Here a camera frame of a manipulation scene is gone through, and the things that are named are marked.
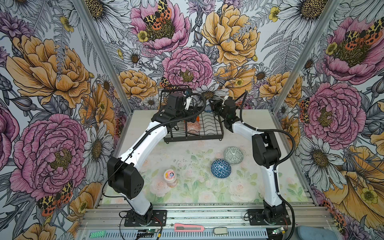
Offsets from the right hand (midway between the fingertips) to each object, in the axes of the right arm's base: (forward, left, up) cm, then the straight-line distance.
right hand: (207, 101), depth 96 cm
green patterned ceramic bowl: (-26, -15, -23) cm, 38 cm away
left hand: (-16, +12, +6) cm, 20 cm away
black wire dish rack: (-7, -3, -21) cm, 22 cm away
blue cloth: (-67, -40, -20) cm, 81 cm away
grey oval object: (-66, -2, -21) cm, 69 cm away
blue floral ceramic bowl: (-3, 0, -4) cm, 5 cm away
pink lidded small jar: (-43, +22, -12) cm, 50 cm away
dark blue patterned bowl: (-35, -6, -22) cm, 42 cm away
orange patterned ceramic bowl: (-5, +10, -20) cm, 23 cm away
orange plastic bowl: (0, +6, -16) cm, 17 cm away
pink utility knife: (-64, +17, -22) cm, 69 cm away
